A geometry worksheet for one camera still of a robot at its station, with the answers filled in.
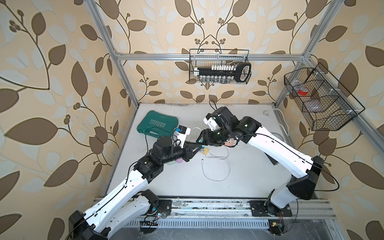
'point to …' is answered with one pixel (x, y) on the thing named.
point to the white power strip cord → (266, 112)
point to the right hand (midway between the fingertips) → (199, 142)
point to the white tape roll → (279, 136)
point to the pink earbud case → (179, 160)
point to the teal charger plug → (203, 146)
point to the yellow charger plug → (206, 150)
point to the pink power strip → (230, 144)
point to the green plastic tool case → (155, 124)
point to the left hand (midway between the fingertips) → (197, 144)
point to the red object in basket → (302, 93)
